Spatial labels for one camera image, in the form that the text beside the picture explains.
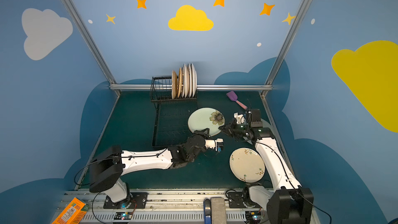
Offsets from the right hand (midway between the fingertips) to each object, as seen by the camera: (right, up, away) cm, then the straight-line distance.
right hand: (220, 126), depth 77 cm
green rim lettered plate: (-13, +24, +6) cm, 27 cm away
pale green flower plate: (-7, +4, +7) cm, 11 cm away
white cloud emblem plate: (-17, +23, +4) cm, 28 cm away
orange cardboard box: (-66, -38, -10) cm, 77 cm away
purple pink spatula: (+16, +18, +43) cm, 49 cm away
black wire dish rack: (-30, -3, +25) cm, 39 cm away
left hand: (-6, -1, +1) cm, 6 cm away
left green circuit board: (-46, -41, -6) cm, 62 cm away
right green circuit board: (+15, -42, -5) cm, 45 cm away
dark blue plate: (-24, +22, +3) cm, 32 cm away
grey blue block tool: (-2, -38, -8) cm, 38 cm away
